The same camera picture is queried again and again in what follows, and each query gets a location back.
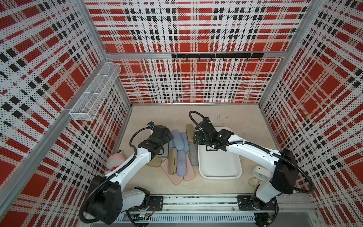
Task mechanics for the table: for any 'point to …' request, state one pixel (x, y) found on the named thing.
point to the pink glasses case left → (175, 178)
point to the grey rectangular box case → (164, 151)
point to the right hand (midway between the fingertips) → (200, 136)
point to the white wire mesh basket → (89, 105)
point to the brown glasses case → (172, 161)
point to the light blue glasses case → (177, 140)
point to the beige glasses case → (155, 162)
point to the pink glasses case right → (190, 173)
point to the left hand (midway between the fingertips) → (167, 135)
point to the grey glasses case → (194, 154)
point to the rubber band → (254, 185)
